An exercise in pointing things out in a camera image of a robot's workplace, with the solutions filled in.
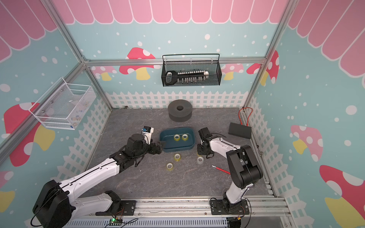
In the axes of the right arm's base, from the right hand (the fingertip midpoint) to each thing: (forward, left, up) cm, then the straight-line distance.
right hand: (202, 150), depth 95 cm
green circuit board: (-39, +48, -3) cm, 62 cm away
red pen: (-13, -10, -1) cm, 16 cm away
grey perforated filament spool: (+33, +16, +5) cm, 37 cm away
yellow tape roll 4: (-11, +21, 0) cm, 24 cm away
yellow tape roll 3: (-5, +17, 0) cm, 17 cm away
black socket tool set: (+33, +19, +35) cm, 52 cm away
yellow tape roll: (+10, +17, +1) cm, 20 cm away
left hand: (-3, +26, +14) cm, 30 cm away
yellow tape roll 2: (+10, +12, +1) cm, 16 cm away
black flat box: (+17, -30, -1) cm, 34 cm away
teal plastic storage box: (+12, +25, +1) cm, 28 cm away
